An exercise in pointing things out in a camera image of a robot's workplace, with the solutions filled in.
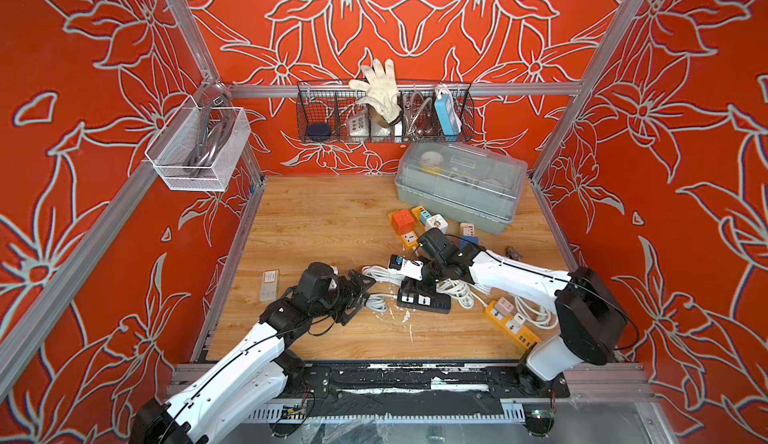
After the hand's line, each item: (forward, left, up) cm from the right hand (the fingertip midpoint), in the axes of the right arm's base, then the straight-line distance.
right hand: (401, 283), depth 82 cm
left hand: (-5, +8, +5) cm, 11 cm away
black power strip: (-6, -5, +7) cm, 11 cm away
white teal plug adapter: (+21, -10, +1) cm, 24 cm away
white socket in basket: (+44, +14, +23) cm, 51 cm away
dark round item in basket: (+48, +28, +17) cm, 58 cm away
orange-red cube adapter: (+21, -1, +1) cm, 21 cm away
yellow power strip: (-12, -33, -5) cm, 35 cm away
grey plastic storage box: (+30, -20, +11) cm, 37 cm away
